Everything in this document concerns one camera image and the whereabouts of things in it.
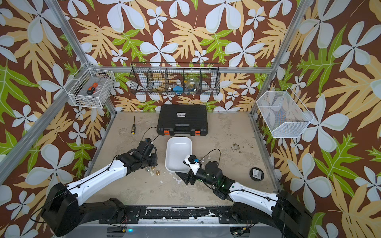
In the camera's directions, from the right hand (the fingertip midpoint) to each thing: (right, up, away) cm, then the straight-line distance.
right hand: (179, 167), depth 74 cm
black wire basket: (-5, +53, +24) cm, 58 cm away
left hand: (-14, +3, +11) cm, 19 cm away
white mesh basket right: (+58, +27, +7) cm, 64 cm away
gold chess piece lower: (-14, -7, +13) cm, 21 cm away
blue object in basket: (-2, +44, +19) cm, 48 cm away
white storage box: (-3, +5, +24) cm, 24 cm away
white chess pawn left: (-17, -7, +12) cm, 23 cm away
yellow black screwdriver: (-37, +20, +34) cm, 54 cm away
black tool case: (0, +26, +34) cm, 42 cm away
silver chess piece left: (-21, -6, +15) cm, 26 cm away
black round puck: (+45, -8, +12) cm, 47 cm away
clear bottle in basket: (+7, +48, +23) cm, 53 cm away
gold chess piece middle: (-18, -5, +16) cm, 24 cm away
